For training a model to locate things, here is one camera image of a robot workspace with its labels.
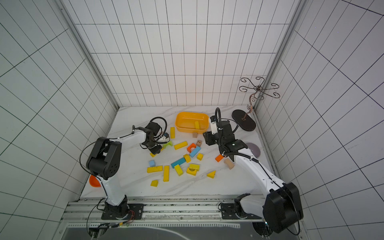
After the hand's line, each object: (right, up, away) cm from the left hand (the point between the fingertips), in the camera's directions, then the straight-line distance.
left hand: (154, 151), depth 95 cm
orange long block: (+42, -4, -2) cm, 42 cm away
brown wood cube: (+29, +5, +2) cm, 30 cm away
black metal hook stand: (+61, +23, +19) cm, 68 cm away
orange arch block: (+25, +4, +2) cm, 25 cm away
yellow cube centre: (+22, -3, -4) cm, 22 cm away
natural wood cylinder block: (+48, -6, -6) cm, 49 cm away
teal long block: (+17, -5, -5) cm, 18 cm away
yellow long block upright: (+9, -12, -9) cm, 18 cm away
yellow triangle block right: (+36, -11, -11) cm, 39 cm away
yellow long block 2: (+2, -9, -8) cm, 12 cm away
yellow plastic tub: (+25, +19, +16) cm, 35 cm away
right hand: (+34, +15, -12) cm, 39 cm away
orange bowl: (-30, -14, -14) cm, 36 cm away
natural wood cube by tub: (+26, +10, +8) cm, 29 cm away
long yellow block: (+10, +11, +11) cm, 19 cm away
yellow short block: (+17, -9, -9) cm, 21 cm away
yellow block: (+29, -2, -3) cm, 30 cm away
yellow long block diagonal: (0, -1, -5) cm, 5 cm away
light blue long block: (+27, 0, 0) cm, 27 cm away
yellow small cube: (+28, +17, +12) cm, 35 cm away
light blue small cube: (0, -6, -6) cm, 8 cm away
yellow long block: (+17, +3, +3) cm, 17 cm away
